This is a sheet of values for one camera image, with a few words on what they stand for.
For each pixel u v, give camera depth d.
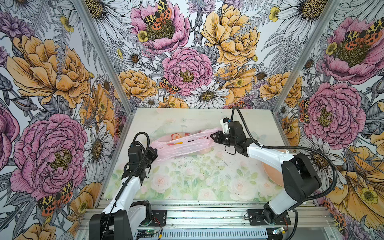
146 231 0.71
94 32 0.79
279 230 0.71
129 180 0.55
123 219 0.41
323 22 0.76
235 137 0.70
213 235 0.78
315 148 0.85
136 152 0.65
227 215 0.76
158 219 0.73
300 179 0.46
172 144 0.87
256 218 0.74
